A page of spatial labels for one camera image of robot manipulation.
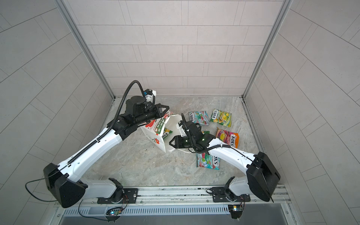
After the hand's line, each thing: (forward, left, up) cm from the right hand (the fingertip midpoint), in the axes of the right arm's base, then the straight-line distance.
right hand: (171, 145), depth 76 cm
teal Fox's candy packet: (+27, -20, -11) cm, 35 cm away
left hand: (+11, -3, +19) cm, 22 cm away
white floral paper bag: (+7, +9, +5) cm, 12 cm away
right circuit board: (-30, -31, -15) cm, 45 cm away
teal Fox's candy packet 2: (-5, -19, -11) cm, 22 cm away
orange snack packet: (+8, -38, -12) cm, 40 cm away
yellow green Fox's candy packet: (+24, -35, -11) cm, 44 cm away
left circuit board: (-27, +27, -9) cm, 39 cm away
